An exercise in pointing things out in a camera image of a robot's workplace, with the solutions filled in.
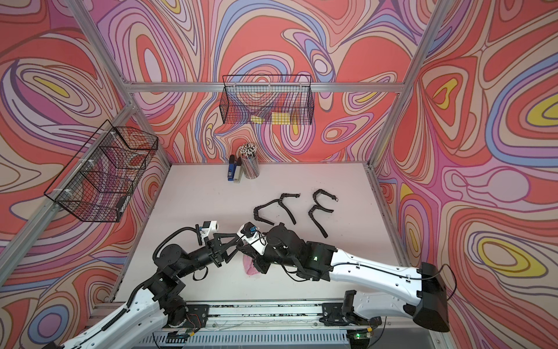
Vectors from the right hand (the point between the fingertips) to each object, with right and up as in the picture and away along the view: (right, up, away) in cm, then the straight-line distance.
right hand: (247, 254), depth 66 cm
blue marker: (-16, +31, +48) cm, 59 cm away
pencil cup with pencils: (-5, +36, +35) cm, 50 cm away
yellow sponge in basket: (+10, +50, +24) cm, 57 cm away
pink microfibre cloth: (-2, -10, +16) cm, 19 cm away
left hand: (-2, +3, -2) cm, 4 cm away
